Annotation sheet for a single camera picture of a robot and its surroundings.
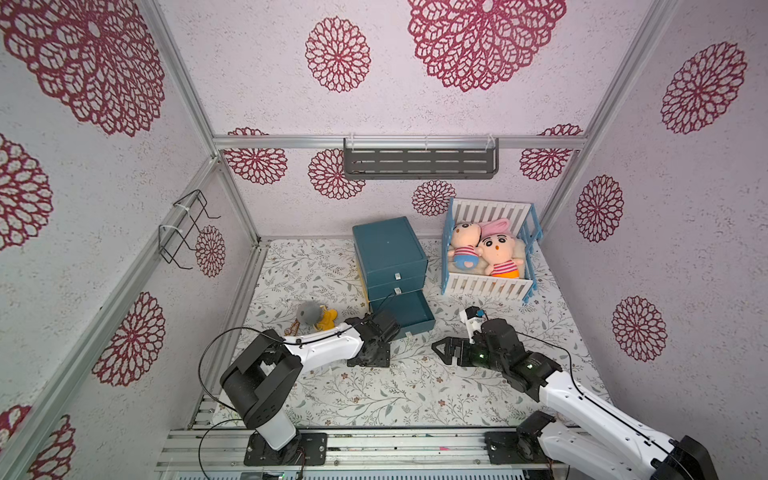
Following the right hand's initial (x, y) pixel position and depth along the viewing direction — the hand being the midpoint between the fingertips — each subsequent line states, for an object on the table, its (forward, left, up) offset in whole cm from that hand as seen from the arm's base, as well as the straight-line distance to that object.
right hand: (448, 349), depth 81 cm
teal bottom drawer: (+17, +9, -8) cm, 21 cm away
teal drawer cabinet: (+25, +16, +9) cm, 31 cm away
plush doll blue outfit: (+39, -10, +3) cm, 41 cm away
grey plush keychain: (+12, +41, -2) cm, 43 cm away
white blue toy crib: (+47, -32, +1) cm, 57 cm away
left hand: (0, +21, -8) cm, 23 cm away
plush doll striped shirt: (+33, -19, +4) cm, 38 cm away
